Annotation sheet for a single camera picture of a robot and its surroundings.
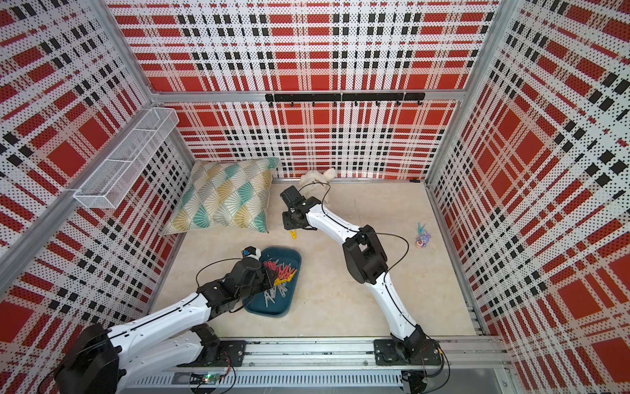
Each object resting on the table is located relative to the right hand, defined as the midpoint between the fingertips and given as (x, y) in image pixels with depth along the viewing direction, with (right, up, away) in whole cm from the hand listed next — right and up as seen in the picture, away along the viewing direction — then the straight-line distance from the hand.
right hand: (294, 221), depth 97 cm
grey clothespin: (-6, -25, -13) cm, 29 cm away
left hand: (-3, -18, -12) cm, 22 cm away
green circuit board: (-22, -43, -28) cm, 56 cm away
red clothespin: (-4, -17, -9) cm, 20 cm away
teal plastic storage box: (-2, -28, -17) cm, 32 cm away
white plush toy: (+8, +17, +11) cm, 22 cm away
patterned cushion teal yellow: (-26, +10, -4) cm, 29 cm away
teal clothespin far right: (+54, -4, +6) cm, 54 cm away
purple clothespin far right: (+51, -8, -1) cm, 52 cm away
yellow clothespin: (-1, -6, +4) cm, 7 cm away
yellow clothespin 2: (-4, -20, -12) cm, 24 cm away
